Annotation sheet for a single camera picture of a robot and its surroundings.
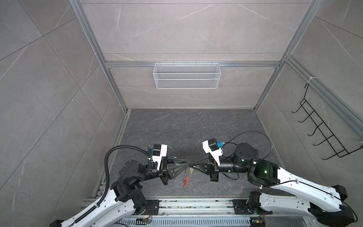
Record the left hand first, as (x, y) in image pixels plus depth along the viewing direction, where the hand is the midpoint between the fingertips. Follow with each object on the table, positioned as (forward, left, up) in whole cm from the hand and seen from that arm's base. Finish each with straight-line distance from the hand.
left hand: (187, 161), depth 50 cm
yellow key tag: (-1, -2, -5) cm, 6 cm away
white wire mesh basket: (+68, -4, -8) cm, 69 cm away
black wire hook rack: (+13, -67, -4) cm, 68 cm away
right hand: (0, -2, -2) cm, 2 cm away
